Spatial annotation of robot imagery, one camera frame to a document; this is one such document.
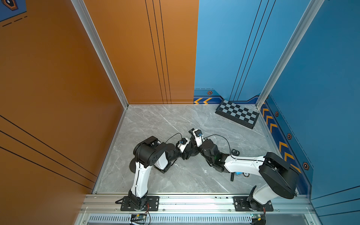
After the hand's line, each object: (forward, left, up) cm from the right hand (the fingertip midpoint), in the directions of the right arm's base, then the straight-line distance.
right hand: (193, 137), depth 85 cm
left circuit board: (-39, +30, -15) cm, 51 cm away
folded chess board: (+28, -37, -9) cm, 47 cm away
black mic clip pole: (-4, -28, -12) cm, 31 cm away
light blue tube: (-17, -27, -12) cm, 34 cm away
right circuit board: (-38, -33, -16) cm, 52 cm away
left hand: (+1, +1, -10) cm, 11 cm away
